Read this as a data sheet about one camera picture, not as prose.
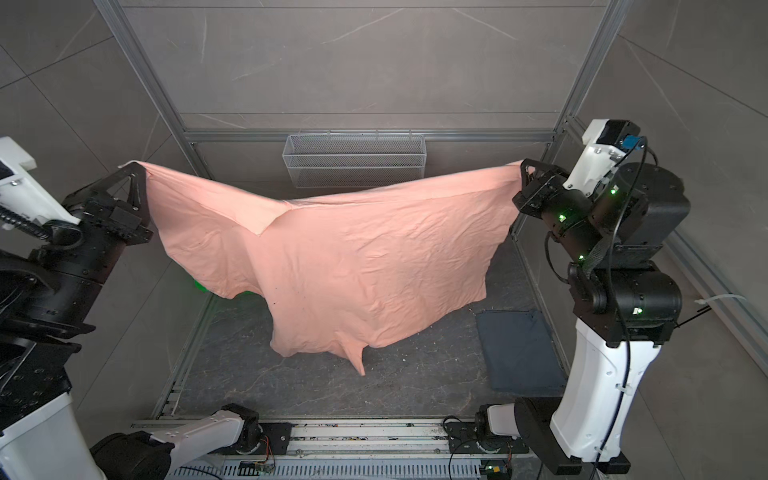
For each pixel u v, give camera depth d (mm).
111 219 306
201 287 547
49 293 281
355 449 730
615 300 270
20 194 284
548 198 385
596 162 365
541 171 450
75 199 316
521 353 915
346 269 620
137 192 363
